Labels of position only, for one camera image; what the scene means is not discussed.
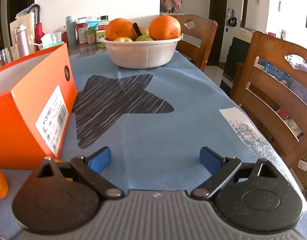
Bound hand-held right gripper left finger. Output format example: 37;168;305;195
35;146;125;201

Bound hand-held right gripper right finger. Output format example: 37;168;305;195
190;146;279;200

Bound orange plastic box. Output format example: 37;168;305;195
0;43;78;170

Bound blue printed tablecloth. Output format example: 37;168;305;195
0;49;307;240

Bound cardboard box with label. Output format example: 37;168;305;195
292;147;307;191

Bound wooden chair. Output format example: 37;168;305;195
230;31;307;171
171;14;218;72

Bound black cabinet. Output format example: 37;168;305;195
222;37;253;87

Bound white plastic basket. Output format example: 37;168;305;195
100;35;183;69

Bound yellow-green canister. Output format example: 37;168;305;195
96;30;107;48

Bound small jar with green lid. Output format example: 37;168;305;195
86;29;96;45

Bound red container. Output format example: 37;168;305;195
75;22;89;46

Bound tissue box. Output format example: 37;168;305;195
33;32;67;51

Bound grey tall bottle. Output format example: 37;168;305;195
66;15;77;47

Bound large orange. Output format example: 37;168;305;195
149;15;181;41
106;18;137;41

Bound clear bottle with black cap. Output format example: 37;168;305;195
98;15;110;31

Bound teal box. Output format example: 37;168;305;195
77;15;101;29

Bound black hanging bag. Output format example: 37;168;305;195
227;9;238;27

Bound pink thermos bottle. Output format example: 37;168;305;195
14;24;31;57

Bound clear glass cups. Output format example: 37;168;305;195
0;47;13;71

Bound red folded umbrella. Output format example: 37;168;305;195
30;4;45;44

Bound paper bag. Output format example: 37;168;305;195
9;4;36;46

